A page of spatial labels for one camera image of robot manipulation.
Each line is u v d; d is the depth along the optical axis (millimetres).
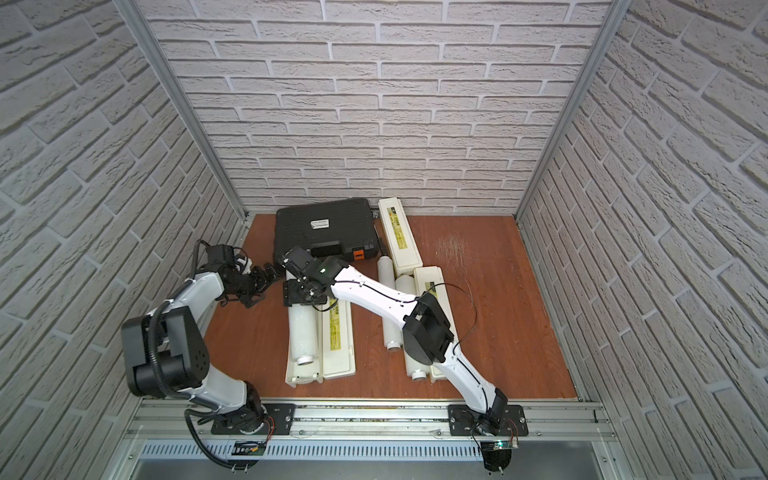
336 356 819
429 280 900
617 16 693
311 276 610
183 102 863
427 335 526
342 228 1100
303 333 724
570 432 727
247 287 783
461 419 739
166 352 444
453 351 577
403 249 996
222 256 725
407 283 941
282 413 754
